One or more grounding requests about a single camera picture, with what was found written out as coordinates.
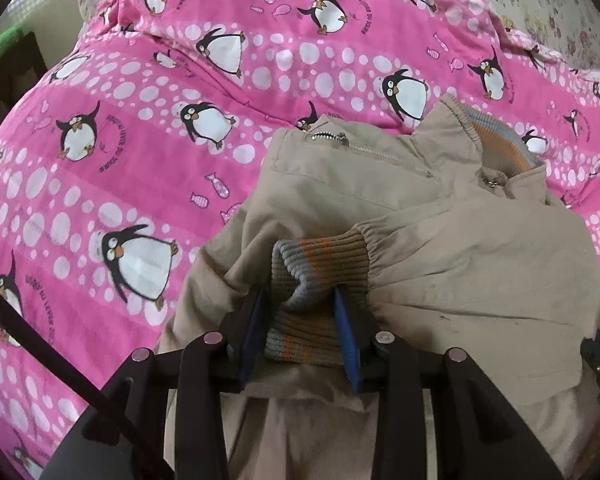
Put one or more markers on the dark wooden desk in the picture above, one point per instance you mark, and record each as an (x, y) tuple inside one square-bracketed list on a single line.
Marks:
[(23, 57)]

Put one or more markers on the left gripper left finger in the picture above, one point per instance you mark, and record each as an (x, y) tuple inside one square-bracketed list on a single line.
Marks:
[(174, 400)]

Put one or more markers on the pink penguin blanket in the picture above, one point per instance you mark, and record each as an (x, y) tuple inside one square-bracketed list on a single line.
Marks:
[(131, 154)]

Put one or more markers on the beige zip jacket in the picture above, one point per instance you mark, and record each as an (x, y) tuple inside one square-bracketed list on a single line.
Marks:
[(450, 236)]

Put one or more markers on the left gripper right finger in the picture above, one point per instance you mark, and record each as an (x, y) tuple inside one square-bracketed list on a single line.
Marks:
[(439, 416)]

